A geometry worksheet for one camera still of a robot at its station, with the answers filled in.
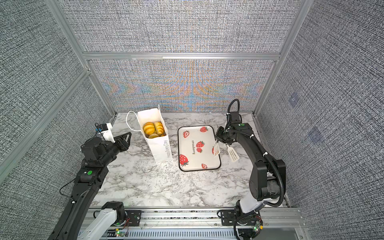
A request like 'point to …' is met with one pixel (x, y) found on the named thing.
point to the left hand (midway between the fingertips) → (129, 133)
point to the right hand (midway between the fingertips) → (216, 136)
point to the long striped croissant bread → (159, 128)
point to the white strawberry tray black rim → (195, 148)
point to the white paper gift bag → (163, 148)
